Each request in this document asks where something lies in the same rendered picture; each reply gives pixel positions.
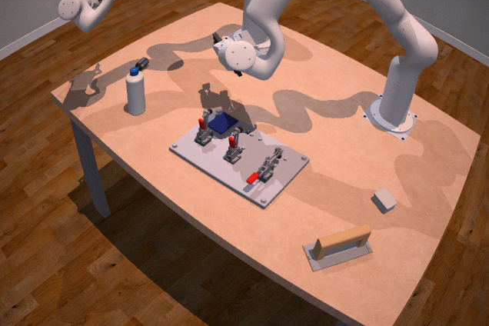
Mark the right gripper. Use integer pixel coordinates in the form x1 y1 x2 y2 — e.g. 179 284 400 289
91 0 102 8

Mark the grey toggle clamp with red handle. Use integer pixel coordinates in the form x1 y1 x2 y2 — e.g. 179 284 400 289
195 108 212 147
224 126 243 164

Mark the black screwdriver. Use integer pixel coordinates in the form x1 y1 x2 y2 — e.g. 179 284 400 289
135 57 149 71

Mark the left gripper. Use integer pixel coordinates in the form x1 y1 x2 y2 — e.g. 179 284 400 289
213 32 242 77

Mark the grey bottle with blue cap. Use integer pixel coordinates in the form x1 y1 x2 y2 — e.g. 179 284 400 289
125 67 146 115

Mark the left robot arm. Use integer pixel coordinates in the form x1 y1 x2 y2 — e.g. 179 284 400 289
218 0 438 134

